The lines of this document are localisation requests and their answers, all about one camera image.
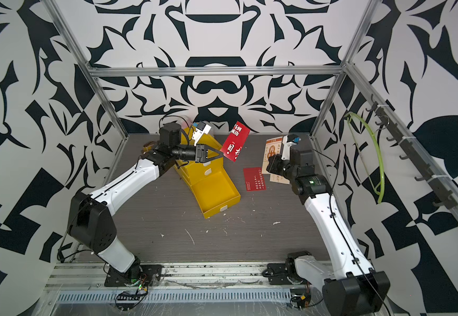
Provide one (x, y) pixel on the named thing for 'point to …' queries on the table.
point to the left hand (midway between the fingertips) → (221, 151)
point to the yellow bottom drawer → (216, 193)
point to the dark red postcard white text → (235, 141)
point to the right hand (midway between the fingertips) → (269, 155)
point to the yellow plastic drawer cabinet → (188, 168)
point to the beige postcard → (278, 178)
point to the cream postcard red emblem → (272, 149)
